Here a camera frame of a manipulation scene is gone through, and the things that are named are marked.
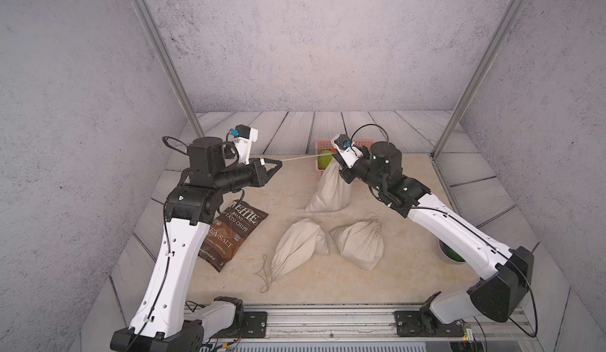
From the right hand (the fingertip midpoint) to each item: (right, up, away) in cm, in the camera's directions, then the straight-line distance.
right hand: (342, 148), depth 72 cm
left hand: (-17, -5, -11) cm, 21 cm away
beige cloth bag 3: (-2, -14, +7) cm, 15 cm away
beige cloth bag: (-13, -33, +9) cm, 36 cm away
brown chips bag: (-41, -30, +20) cm, 55 cm away
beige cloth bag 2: (+8, -32, +9) cm, 34 cm away
